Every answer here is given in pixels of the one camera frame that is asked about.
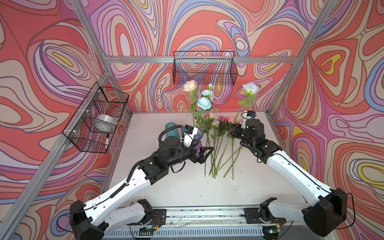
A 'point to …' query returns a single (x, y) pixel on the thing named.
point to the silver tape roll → (107, 118)
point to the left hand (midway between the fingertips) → (207, 145)
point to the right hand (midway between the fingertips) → (231, 127)
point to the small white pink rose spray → (211, 126)
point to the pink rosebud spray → (225, 123)
